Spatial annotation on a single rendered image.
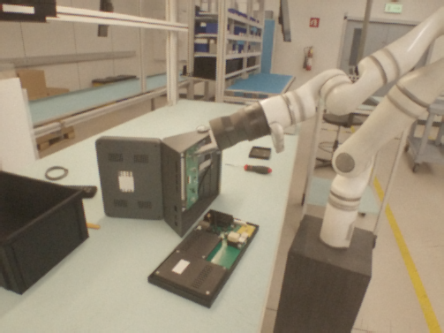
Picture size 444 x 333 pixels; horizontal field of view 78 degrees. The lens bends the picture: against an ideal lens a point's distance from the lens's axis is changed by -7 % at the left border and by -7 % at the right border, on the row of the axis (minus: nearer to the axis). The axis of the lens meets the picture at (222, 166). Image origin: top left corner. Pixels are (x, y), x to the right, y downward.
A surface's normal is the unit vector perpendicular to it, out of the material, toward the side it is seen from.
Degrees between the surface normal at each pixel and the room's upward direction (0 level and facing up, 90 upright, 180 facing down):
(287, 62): 90
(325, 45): 90
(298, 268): 90
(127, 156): 90
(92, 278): 0
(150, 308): 0
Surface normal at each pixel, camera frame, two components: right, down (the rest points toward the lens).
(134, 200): -0.02, 0.39
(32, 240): 0.95, 0.15
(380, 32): -0.29, 0.37
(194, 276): 0.04, -0.92
